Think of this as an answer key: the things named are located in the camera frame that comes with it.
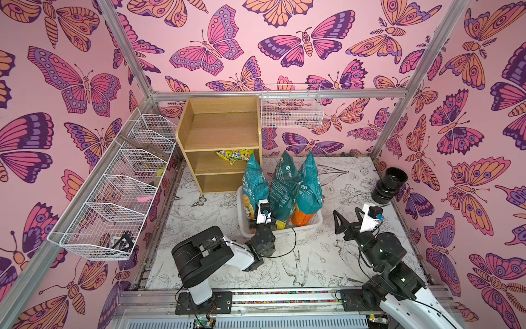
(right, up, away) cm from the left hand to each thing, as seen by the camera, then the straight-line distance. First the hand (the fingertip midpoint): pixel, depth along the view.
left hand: (262, 203), depth 83 cm
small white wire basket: (+13, +44, +12) cm, 47 cm away
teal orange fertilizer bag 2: (-2, +7, -8) cm, 11 cm away
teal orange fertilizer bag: (+19, +5, -3) cm, 20 cm away
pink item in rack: (-41, +3, -11) cm, 43 cm away
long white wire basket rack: (-49, -2, -18) cm, 52 cm away
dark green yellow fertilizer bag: (+9, +9, -8) cm, 15 cm away
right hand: (+29, -1, -11) cm, 31 cm away
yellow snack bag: (-13, +20, +10) cm, 26 cm away
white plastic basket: (-8, -7, 0) cm, 10 cm away
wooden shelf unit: (-21, +34, +7) cm, 41 cm away
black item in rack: (-42, -8, -19) cm, 47 cm away
